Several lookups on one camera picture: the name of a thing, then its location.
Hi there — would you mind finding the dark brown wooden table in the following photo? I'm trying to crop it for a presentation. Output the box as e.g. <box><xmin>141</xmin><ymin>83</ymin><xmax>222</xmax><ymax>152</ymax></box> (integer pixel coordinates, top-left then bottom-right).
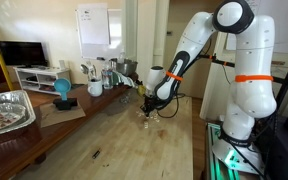
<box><xmin>0</xmin><ymin>81</ymin><xmax>140</xmax><ymax>180</ymax></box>

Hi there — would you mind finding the clear water bottle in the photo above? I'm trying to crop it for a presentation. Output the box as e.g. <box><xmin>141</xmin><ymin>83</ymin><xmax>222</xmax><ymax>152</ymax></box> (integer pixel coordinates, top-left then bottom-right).
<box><xmin>101</xmin><ymin>61</ymin><xmax>114</xmax><ymax>90</ymax></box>

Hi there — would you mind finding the white cloth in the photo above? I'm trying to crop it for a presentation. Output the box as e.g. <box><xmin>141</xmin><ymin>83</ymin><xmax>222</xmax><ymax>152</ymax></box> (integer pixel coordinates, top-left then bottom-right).
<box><xmin>112</xmin><ymin>70</ymin><xmax>137</xmax><ymax>88</ymax></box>

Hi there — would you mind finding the white ceramic mug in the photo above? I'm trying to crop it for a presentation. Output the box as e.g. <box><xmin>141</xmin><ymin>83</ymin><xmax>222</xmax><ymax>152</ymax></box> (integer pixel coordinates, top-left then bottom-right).
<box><xmin>87</xmin><ymin>78</ymin><xmax>104</xmax><ymax>98</ymax></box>

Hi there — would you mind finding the dark equipment cabinet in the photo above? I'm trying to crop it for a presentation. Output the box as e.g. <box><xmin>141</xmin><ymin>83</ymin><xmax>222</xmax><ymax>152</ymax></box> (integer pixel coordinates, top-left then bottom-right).
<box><xmin>267</xmin><ymin>113</ymin><xmax>288</xmax><ymax>180</ymax></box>

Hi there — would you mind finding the wall whiteboard with tray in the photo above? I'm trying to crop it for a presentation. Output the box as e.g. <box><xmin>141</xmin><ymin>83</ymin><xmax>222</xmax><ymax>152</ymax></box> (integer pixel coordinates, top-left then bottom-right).
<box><xmin>75</xmin><ymin>8</ymin><xmax>124</xmax><ymax>61</ymax></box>

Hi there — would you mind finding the black flat screen monitor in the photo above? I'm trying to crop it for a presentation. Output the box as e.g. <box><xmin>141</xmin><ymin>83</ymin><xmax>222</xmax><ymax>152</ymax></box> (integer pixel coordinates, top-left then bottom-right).
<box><xmin>0</xmin><ymin>40</ymin><xmax>49</xmax><ymax>68</ymax></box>

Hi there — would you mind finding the orange cable strap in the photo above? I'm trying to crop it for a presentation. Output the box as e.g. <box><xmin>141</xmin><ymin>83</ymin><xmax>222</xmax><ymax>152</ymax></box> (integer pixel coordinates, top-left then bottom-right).
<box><xmin>165</xmin><ymin>70</ymin><xmax>184</xmax><ymax>82</ymax></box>
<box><xmin>234</xmin><ymin>74</ymin><xmax>274</xmax><ymax>83</ymax></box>

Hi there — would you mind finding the brown cardboard sheet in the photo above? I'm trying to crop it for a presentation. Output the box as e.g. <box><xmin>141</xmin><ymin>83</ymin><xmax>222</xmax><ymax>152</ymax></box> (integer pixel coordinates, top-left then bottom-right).
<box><xmin>38</xmin><ymin>99</ymin><xmax>87</xmax><ymax>129</ymax></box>

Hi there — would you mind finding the metal mixing bowl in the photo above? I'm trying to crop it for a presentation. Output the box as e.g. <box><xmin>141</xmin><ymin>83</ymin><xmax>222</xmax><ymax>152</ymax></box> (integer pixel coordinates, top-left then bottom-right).
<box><xmin>116</xmin><ymin>58</ymin><xmax>139</xmax><ymax>77</ymax></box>

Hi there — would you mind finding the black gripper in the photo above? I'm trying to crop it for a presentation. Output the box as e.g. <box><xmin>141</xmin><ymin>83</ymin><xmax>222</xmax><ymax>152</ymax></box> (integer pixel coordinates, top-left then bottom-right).
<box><xmin>140</xmin><ymin>95</ymin><xmax>158</xmax><ymax>118</ymax></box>

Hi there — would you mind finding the white paper sheet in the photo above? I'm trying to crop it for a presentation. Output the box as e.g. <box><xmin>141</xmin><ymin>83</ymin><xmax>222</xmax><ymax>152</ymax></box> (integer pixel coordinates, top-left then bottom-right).
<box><xmin>77</xmin><ymin>3</ymin><xmax>111</xmax><ymax>46</ymax></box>

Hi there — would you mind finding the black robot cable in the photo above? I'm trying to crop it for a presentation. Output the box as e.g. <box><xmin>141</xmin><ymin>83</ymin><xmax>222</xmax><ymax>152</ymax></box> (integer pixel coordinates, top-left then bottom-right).
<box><xmin>155</xmin><ymin>91</ymin><xmax>187</xmax><ymax>120</ymax></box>

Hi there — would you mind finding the black horizontal stand bar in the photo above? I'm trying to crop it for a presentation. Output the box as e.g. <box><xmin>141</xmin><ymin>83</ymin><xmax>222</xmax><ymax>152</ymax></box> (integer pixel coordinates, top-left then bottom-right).
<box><xmin>198</xmin><ymin>53</ymin><xmax>288</xmax><ymax>88</ymax></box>

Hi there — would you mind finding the white panel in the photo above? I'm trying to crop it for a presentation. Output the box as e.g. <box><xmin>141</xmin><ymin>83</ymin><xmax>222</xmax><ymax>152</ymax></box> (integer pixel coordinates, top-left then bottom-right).
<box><xmin>199</xmin><ymin>31</ymin><xmax>240</xmax><ymax>122</ymax></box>

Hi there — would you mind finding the clear plastic wrapper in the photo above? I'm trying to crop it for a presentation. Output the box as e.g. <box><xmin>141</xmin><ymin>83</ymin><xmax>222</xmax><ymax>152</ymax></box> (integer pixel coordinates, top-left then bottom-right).
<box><xmin>0</xmin><ymin>103</ymin><xmax>27</xmax><ymax>134</ymax></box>

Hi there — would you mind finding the metal utensil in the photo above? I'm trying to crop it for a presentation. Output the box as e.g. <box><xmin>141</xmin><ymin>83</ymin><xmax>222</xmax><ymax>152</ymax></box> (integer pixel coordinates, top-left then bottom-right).
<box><xmin>88</xmin><ymin>61</ymin><xmax>98</xmax><ymax>81</ymax></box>

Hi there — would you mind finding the yellow stick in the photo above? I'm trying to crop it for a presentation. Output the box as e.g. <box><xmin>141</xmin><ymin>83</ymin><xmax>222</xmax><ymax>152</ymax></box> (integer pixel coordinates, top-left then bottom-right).
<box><xmin>0</xmin><ymin>49</ymin><xmax>15</xmax><ymax>92</ymax></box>

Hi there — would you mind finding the black block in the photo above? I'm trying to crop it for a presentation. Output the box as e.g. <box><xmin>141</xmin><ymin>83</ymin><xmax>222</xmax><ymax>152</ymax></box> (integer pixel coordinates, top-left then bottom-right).
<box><xmin>52</xmin><ymin>97</ymin><xmax>79</xmax><ymax>111</ymax></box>

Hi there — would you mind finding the aluminium extrusion frame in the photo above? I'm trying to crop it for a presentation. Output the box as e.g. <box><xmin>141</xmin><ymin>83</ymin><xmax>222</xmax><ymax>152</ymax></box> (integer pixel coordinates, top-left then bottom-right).
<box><xmin>203</xmin><ymin>121</ymin><xmax>268</xmax><ymax>180</ymax></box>

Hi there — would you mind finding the white low shelf unit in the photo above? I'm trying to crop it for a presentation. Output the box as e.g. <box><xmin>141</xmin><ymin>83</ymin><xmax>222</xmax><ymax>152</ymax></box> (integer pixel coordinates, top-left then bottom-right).
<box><xmin>13</xmin><ymin>66</ymin><xmax>72</xmax><ymax>96</ymax></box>

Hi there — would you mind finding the aluminium foil tray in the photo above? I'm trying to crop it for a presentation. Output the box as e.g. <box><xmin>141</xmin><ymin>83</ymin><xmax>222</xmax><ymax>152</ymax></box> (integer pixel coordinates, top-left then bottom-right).
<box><xmin>0</xmin><ymin>89</ymin><xmax>37</xmax><ymax>140</ymax></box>

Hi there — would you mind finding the metal spoon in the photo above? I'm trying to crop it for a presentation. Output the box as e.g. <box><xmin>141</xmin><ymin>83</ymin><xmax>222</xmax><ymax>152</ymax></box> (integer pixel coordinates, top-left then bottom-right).
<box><xmin>80</xmin><ymin>63</ymin><xmax>90</xmax><ymax>81</ymax></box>

